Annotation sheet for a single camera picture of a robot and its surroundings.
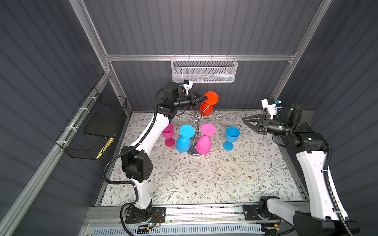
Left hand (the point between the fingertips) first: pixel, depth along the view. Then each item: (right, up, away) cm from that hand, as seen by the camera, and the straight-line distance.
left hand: (212, 99), depth 70 cm
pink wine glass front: (-3, -22, +5) cm, 22 cm away
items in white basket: (+6, +17, +22) cm, 29 cm away
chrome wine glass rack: (-7, -8, +5) cm, 12 cm away
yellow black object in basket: (-50, -23, -2) cm, 56 cm away
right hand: (+13, -11, -10) cm, 20 cm away
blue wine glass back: (+16, -19, +21) cm, 32 cm away
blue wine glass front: (-14, -21, +5) cm, 26 cm away
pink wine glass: (-24, -18, +18) cm, 35 cm away
